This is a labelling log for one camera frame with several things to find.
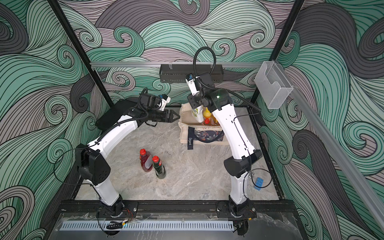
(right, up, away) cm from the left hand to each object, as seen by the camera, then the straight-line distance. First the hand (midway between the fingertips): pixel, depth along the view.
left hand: (175, 114), depth 80 cm
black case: (-55, 0, +39) cm, 67 cm away
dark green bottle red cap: (-8, -28, -6) cm, 29 cm away
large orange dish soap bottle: (+22, -4, +7) cm, 24 cm away
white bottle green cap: (+12, +1, -4) cm, 13 cm away
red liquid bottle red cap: (-16, -24, -2) cm, 29 cm away
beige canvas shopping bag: (+9, -10, +2) cm, 13 cm away
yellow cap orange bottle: (+19, +1, +10) cm, 21 cm away
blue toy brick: (+47, -38, 0) cm, 60 cm away
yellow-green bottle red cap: (+18, -4, +7) cm, 20 cm away
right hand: (+9, +9, -8) cm, 15 cm away
